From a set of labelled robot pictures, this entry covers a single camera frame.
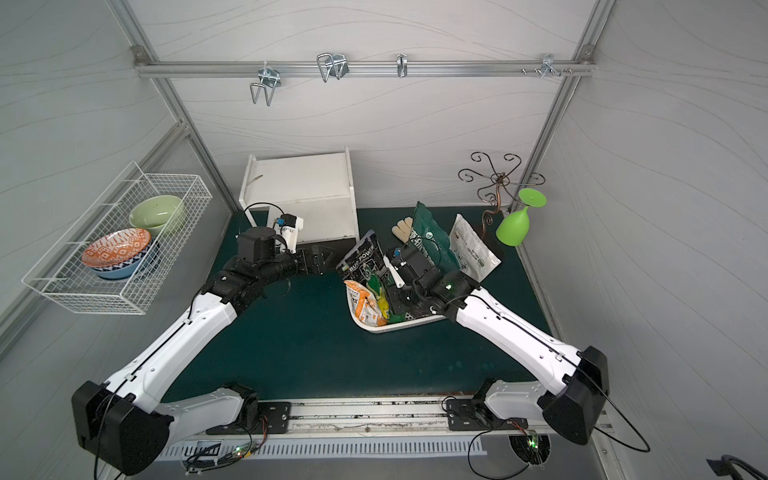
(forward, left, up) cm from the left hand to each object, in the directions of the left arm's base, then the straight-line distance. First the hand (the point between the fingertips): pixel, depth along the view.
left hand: (324, 252), depth 75 cm
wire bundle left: (-43, +27, -26) cm, 57 cm away
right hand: (-8, -17, -7) cm, 20 cm away
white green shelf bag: (-6, -14, -8) cm, 17 cm away
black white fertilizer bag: (+6, -9, -12) cm, 16 cm away
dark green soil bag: (+4, -28, +1) cm, 28 cm away
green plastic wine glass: (+11, -52, -4) cm, 53 cm away
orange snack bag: (-8, -10, -13) cm, 18 cm away
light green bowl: (+5, +42, +8) cm, 43 cm away
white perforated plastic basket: (-11, -19, -19) cm, 29 cm away
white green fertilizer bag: (+3, -40, -5) cm, 41 cm away
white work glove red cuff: (+31, -21, -26) cm, 45 cm away
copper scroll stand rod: (+24, -48, +5) cm, 54 cm away
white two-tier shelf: (+16, +3, +8) cm, 18 cm away
